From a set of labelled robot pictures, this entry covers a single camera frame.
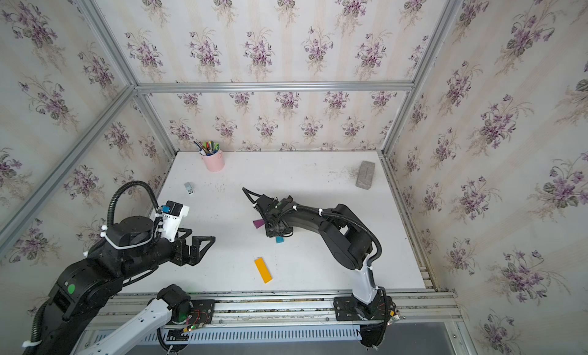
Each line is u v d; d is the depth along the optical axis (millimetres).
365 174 1075
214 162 1088
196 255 528
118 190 422
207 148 1069
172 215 515
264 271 820
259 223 930
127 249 411
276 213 647
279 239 882
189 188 1021
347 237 500
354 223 521
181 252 514
